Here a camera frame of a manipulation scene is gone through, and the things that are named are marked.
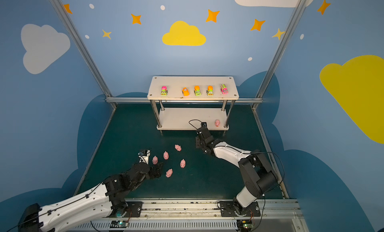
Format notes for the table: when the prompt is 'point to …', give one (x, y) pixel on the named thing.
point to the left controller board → (119, 224)
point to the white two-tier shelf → (189, 116)
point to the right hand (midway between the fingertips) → (202, 136)
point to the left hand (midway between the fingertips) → (158, 165)
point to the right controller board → (244, 225)
